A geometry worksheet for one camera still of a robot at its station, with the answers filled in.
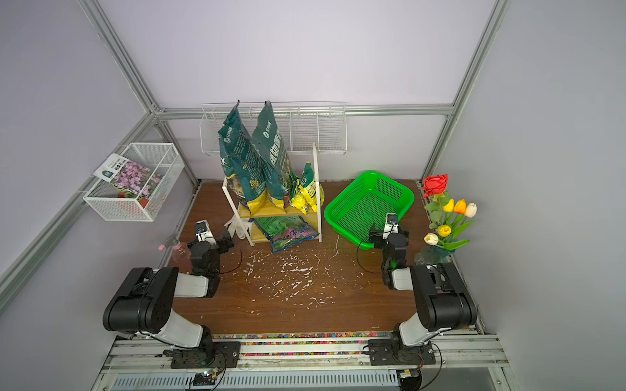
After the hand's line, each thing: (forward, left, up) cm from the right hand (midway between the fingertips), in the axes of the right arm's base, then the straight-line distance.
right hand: (387, 222), depth 93 cm
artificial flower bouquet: (-8, -15, +15) cm, 23 cm away
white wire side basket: (-5, +90, +19) cm, 92 cm away
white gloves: (+6, +63, -10) cm, 64 cm away
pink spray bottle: (-12, +76, -2) cm, 77 cm away
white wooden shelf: (-2, +52, -6) cm, 52 cm away
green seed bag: (-3, +40, -1) cm, 40 cm away
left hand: (-3, +66, 0) cm, 66 cm away
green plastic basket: (+18, +4, -10) cm, 21 cm away
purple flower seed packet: (+1, +84, +26) cm, 88 cm away
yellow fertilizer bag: (-1, +31, +19) cm, 37 cm away
